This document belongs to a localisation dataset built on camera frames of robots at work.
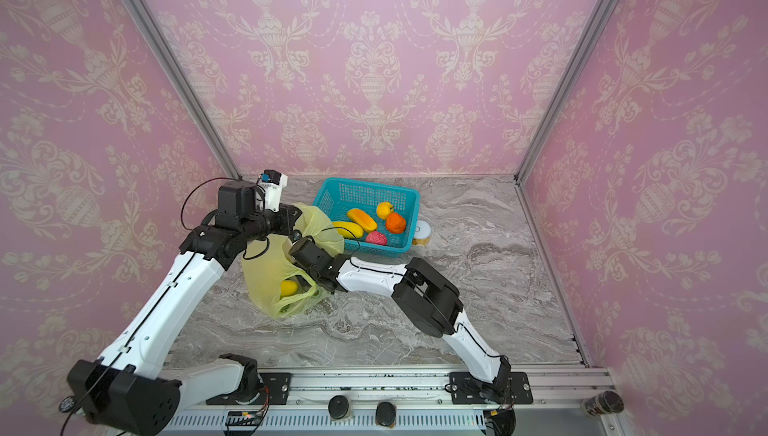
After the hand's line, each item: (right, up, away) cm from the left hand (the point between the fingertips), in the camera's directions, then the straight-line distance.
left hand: (302, 211), depth 75 cm
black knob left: (+11, -42, -11) cm, 45 cm away
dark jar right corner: (+69, -41, -12) cm, 81 cm away
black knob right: (+21, -42, -13) cm, 49 cm away
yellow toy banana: (-8, -23, +12) cm, 27 cm away
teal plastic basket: (+3, +5, +37) cm, 38 cm away
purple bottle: (-38, -35, -20) cm, 56 cm away
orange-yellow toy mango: (+13, -3, +27) cm, 30 cm away
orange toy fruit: (+24, -5, +25) cm, 35 cm away
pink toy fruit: (+18, -9, +21) cm, 29 cm away
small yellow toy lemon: (+20, 0, +30) cm, 36 cm away
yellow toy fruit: (+11, -5, +4) cm, 13 cm away
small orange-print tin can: (+33, -8, +23) cm, 41 cm away
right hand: (-4, -15, +14) cm, 21 cm away
